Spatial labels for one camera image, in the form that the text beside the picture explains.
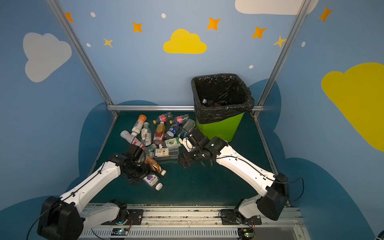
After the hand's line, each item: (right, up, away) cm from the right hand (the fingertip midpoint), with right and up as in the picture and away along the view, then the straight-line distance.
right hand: (185, 157), depth 74 cm
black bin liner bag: (+23, +37, +29) cm, 52 cm away
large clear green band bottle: (-24, +1, +22) cm, 32 cm away
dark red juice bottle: (-19, +8, +24) cm, 32 cm away
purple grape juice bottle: (-19, -15, +8) cm, 25 cm away
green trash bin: (+25, +14, +21) cm, 35 cm away
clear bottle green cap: (+1, +17, +37) cm, 41 cm away
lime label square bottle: (-10, +4, +24) cm, 27 cm away
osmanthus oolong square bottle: (-13, -2, +19) cm, 23 cm away
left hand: (-19, -12, +6) cm, 24 cm away
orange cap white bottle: (-37, +15, +33) cm, 52 cm away
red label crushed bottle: (+16, +32, +27) cm, 45 cm away
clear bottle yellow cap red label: (-19, +22, +39) cm, 49 cm away
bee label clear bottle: (-28, +10, +26) cm, 40 cm away
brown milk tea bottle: (-19, -8, +14) cm, 25 cm away
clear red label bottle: (-6, +21, +37) cm, 43 cm away
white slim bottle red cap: (+1, +8, -10) cm, 13 cm away
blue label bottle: (-12, +10, +30) cm, 34 cm away
